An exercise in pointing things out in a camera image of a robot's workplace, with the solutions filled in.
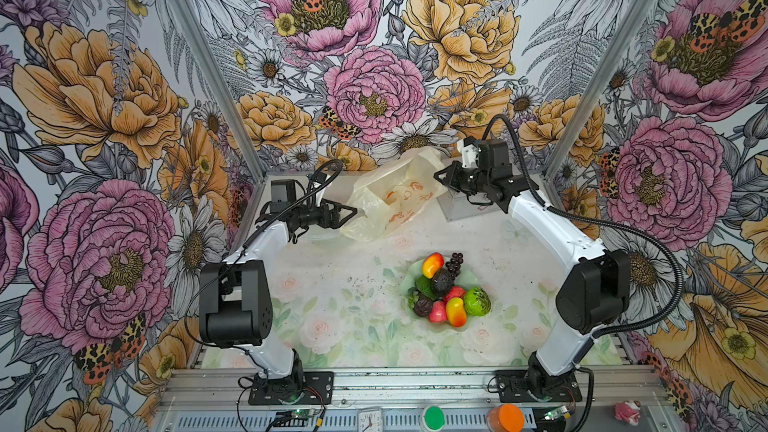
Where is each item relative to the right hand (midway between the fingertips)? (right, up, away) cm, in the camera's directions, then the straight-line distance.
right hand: (435, 182), depth 83 cm
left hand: (-25, -9, +4) cm, 27 cm away
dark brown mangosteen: (-4, -32, -4) cm, 33 cm away
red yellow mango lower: (+5, -34, -6) cm, 34 cm away
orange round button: (+12, -50, -20) cm, 56 cm away
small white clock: (-17, -55, -15) cm, 59 cm away
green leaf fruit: (-3, -29, +2) cm, 29 cm away
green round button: (-3, -50, -20) cm, 54 cm away
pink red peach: (0, -35, -2) cm, 35 cm away
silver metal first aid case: (+9, -7, +17) cm, 21 cm away
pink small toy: (+41, -52, -16) cm, 68 cm away
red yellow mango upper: (0, -23, +4) cm, 24 cm away
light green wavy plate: (-5, -26, +6) cm, 28 cm away
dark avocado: (+2, -27, -1) cm, 27 cm away
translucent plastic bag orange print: (-12, -3, +28) cm, 30 cm away
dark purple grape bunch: (+6, -24, +6) cm, 26 cm away
